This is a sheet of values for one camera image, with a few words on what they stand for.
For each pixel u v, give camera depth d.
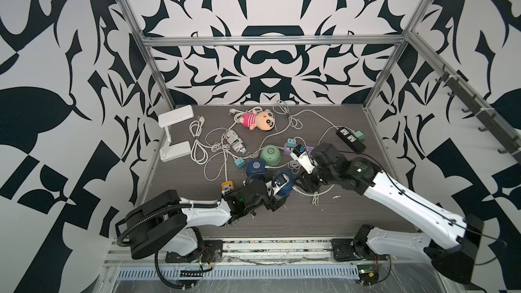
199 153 0.99
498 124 0.55
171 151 0.99
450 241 0.39
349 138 1.03
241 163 0.95
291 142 0.96
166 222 0.44
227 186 0.87
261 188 0.68
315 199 0.84
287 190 0.72
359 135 1.05
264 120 1.03
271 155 0.88
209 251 0.73
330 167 0.53
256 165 0.85
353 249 0.67
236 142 1.00
